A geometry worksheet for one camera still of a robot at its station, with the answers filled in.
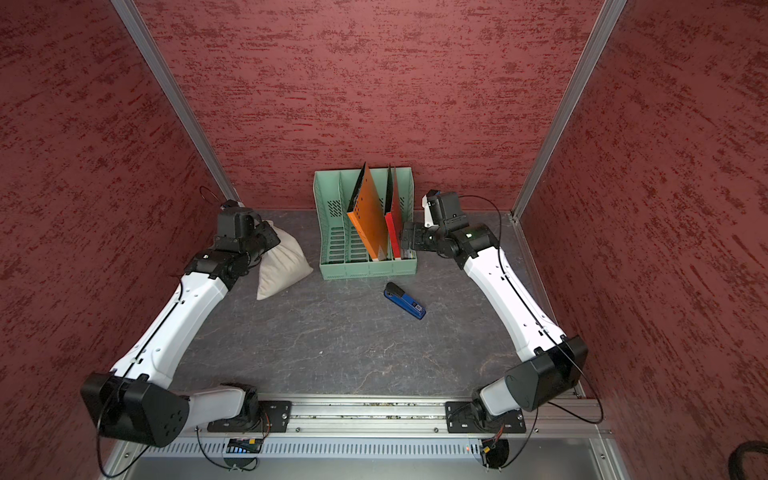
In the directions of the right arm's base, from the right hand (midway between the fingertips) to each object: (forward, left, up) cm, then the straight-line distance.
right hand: (414, 240), depth 77 cm
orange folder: (+12, +14, -2) cm, 18 cm away
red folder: (+7, +5, +1) cm, 9 cm away
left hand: (+3, +39, 0) cm, 39 cm away
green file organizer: (+16, +25, -25) cm, 39 cm away
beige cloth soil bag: (-4, +36, -4) cm, 36 cm away
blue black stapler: (-4, +5, -22) cm, 23 cm away
